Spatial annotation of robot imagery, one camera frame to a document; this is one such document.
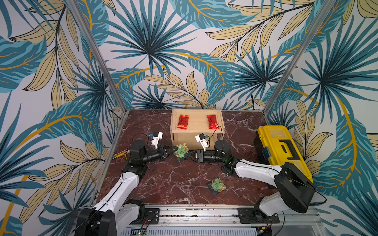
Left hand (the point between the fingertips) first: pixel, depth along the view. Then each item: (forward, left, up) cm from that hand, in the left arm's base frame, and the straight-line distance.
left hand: (177, 150), depth 73 cm
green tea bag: (+2, -3, -1) cm, 3 cm away
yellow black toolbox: (+7, -53, -5) cm, 54 cm away
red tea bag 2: (+18, -19, +1) cm, 26 cm away
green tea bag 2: (-10, -23, -21) cm, 33 cm away
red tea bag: (+18, -2, +1) cm, 18 cm away
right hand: (-2, -4, -1) cm, 5 cm away
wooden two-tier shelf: (+19, -11, -1) cm, 22 cm away
